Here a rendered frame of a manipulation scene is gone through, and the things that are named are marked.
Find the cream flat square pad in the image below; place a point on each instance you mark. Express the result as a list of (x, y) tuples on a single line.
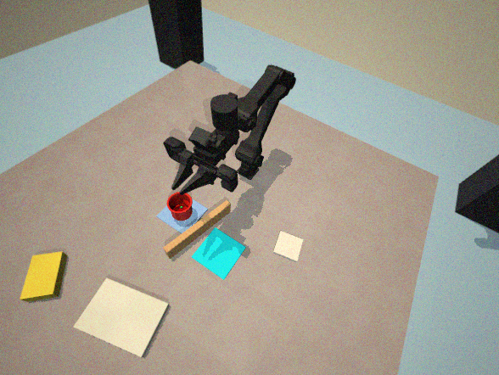
[(123, 316)]

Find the tan flat bar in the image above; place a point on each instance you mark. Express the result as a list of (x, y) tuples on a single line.
[(187, 237)]

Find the cream square block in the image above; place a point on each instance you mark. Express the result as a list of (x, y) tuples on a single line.
[(288, 246)]

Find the yellow flat block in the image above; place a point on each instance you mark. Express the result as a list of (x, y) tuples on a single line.
[(45, 276)]

